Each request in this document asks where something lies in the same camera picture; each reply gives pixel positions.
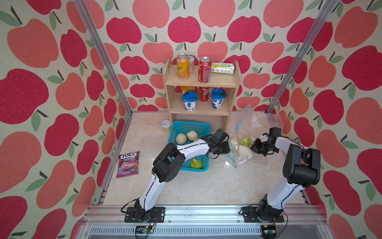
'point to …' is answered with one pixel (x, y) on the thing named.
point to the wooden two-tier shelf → (204, 108)
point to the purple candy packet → (128, 164)
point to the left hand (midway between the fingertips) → (232, 154)
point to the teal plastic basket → (184, 132)
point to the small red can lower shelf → (203, 94)
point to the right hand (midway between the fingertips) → (252, 150)
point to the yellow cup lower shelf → (185, 88)
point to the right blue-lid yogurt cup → (218, 95)
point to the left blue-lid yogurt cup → (189, 98)
